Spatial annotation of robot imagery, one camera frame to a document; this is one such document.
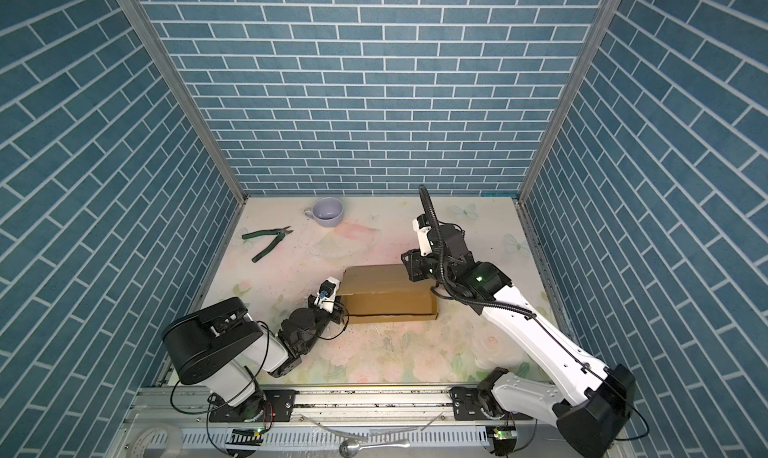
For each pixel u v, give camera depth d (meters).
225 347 0.46
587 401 0.38
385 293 0.76
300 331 0.65
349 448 0.67
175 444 0.68
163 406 0.74
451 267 0.53
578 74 0.85
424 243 0.65
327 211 1.12
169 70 0.83
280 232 1.08
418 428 0.71
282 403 0.74
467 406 0.73
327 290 0.72
